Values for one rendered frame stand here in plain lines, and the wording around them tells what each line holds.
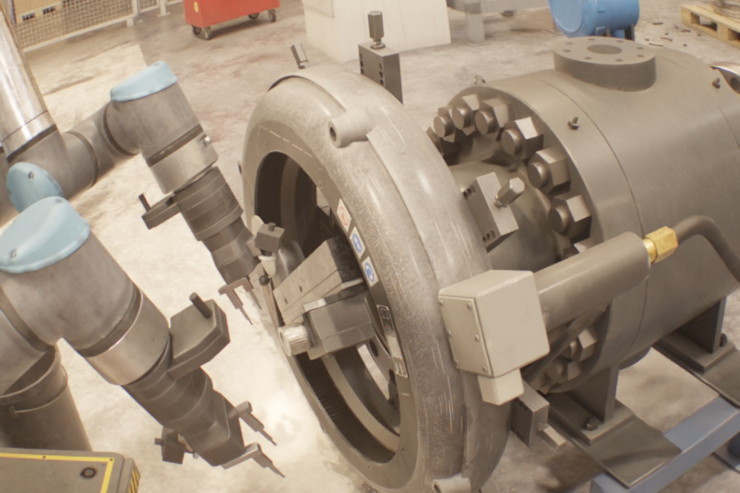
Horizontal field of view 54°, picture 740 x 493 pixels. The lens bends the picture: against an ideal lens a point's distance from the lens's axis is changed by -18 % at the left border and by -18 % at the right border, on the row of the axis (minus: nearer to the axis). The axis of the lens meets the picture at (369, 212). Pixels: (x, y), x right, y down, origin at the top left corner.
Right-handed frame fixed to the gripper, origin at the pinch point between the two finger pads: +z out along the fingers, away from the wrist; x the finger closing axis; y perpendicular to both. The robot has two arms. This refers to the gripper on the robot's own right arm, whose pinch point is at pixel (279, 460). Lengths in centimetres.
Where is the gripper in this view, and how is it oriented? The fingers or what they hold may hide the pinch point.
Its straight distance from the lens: 86.2
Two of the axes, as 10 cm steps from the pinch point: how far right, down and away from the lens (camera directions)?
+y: -8.5, 5.1, 0.8
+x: 2.2, 4.9, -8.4
